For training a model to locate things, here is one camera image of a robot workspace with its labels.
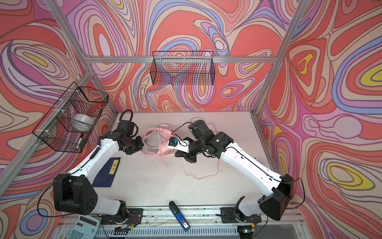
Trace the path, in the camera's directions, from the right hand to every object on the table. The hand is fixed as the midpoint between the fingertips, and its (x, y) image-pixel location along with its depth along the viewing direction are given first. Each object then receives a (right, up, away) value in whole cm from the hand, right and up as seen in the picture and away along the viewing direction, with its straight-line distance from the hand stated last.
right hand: (180, 155), depth 69 cm
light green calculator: (-45, -34, 0) cm, 56 cm away
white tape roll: (-48, +16, +2) cm, 50 cm away
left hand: (-22, +3, +17) cm, 28 cm away
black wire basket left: (-57, +15, +6) cm, 59 cm away
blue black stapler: (+2, -32, 0) cm, 32 cm away
